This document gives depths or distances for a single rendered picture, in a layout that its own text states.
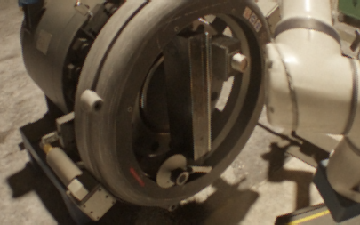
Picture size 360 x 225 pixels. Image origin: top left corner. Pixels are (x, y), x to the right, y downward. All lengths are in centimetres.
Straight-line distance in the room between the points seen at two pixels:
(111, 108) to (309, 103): 44
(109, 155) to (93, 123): 9
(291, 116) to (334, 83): 10
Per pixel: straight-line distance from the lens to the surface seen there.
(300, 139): 196
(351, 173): 71
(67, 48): 114
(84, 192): 95
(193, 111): 98
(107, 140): 85
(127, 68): 81
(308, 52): 61
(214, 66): 95
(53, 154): 115
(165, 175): 105
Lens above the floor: 116
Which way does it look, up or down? 33 degrees down
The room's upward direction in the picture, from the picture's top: 1 degrees counter-clockwise
